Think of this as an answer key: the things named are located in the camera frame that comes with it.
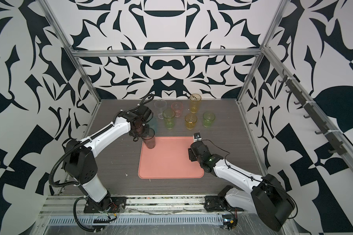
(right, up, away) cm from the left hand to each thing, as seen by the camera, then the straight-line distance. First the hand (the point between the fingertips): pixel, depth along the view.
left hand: (144, 130), depth 86 cm
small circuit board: (+44, -42, -15) cm, 62 cm away
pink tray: (+14, -18, +6) cm, 23 cm away
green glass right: (+40, +7, +16) cm, 44 cm away
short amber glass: (+28, +5, +20) cm, 35 cm away
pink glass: (+19, +15, +22) cm, 33 cm away
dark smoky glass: (+3, -5, -2) cm, 7 cm away
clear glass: (+8, +17, +13) cm, 23 cm away
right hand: (+29, -10, +1) cm, 31 cm away
